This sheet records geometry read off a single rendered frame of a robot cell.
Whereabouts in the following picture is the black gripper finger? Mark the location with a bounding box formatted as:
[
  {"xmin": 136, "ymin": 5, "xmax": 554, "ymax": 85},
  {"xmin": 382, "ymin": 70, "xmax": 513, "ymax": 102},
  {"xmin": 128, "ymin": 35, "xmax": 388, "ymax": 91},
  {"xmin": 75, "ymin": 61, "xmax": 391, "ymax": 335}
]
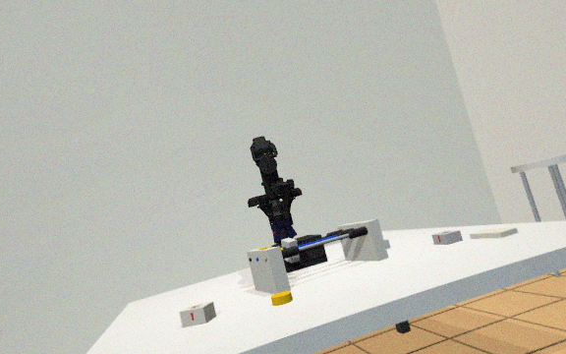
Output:
[
  {"xmin": 257, "ymin": 203, "xmax": 275, "ymax": 224},
  {"xmin": 280, "ymin": 198, "xmax": 295, "ymax": 220}
]

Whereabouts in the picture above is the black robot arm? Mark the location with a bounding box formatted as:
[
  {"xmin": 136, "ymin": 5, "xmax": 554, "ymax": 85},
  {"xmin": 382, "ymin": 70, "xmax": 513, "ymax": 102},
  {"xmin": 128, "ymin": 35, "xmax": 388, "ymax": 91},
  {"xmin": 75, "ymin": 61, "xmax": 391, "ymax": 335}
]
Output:
[{"xmin": 251, "ymin": 136, "xmax": 295, "ymax": 221}]

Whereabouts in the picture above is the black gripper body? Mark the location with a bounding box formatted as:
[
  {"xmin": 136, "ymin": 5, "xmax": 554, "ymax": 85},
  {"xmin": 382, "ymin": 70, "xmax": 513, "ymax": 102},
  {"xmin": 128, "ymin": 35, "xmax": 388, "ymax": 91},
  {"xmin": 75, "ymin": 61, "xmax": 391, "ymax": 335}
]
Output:
[{"xmin": 248, "ymin": 175, "xmax": 302, "ymax": 207}]

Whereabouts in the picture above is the yellow short cylinder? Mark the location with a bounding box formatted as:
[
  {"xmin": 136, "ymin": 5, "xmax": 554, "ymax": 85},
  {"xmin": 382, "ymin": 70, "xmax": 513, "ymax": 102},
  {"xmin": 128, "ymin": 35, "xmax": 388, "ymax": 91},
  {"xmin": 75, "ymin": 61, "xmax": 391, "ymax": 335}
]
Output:
[{"xmin": 271, "ymin": 291, "xmax": 293, "ymax": 306}]

